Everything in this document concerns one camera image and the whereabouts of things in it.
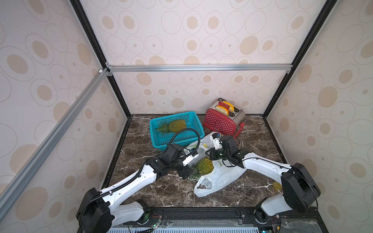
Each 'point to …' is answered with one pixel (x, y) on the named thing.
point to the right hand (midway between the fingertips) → (204, 155)
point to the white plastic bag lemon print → (223, 173)
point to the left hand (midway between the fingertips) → (193, 164)
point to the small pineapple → (173, 126)
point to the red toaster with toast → (223, 118)
